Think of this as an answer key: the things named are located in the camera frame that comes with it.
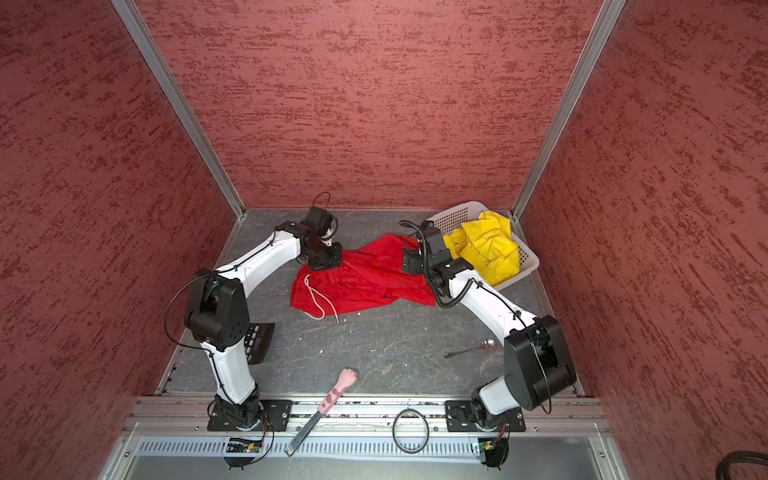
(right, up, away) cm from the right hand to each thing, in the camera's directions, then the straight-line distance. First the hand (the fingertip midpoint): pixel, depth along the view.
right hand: (415, 261), depth 88 cm
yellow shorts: (+24, +5, +7) cm, 25 cm away
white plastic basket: (+21, +17, +23) cm, 35 cm away
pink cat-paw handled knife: (-19, -31, -10) cm, 37 cm away
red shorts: (-14, -4, +2) cm, 15 cm away
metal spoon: (+20, -24, -3) cm, 32 cm away
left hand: (-24, -2, +4) cm, 24 cm away
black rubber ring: (-6, -40, -15) cm, 43 cm away
